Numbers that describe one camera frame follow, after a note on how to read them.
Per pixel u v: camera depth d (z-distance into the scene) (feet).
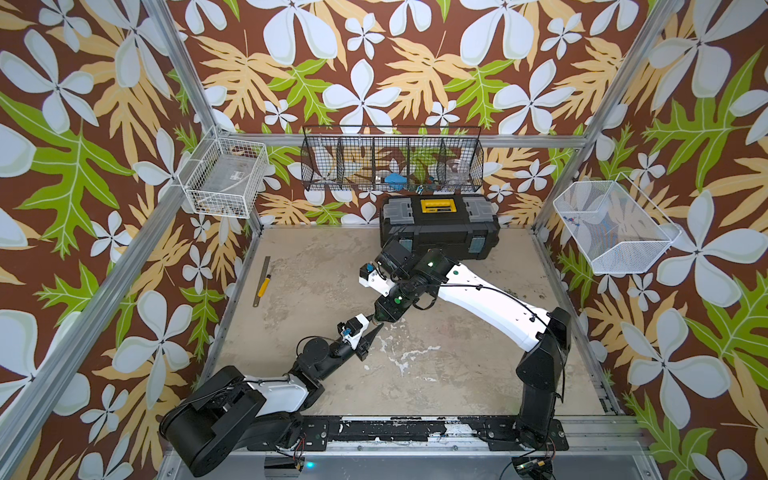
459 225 3.26
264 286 3.34
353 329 2.10
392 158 3.24
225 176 2.83
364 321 2.19
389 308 2.13
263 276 3.44
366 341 2.32
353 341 2.25
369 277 2.23
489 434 2.44
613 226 2.75
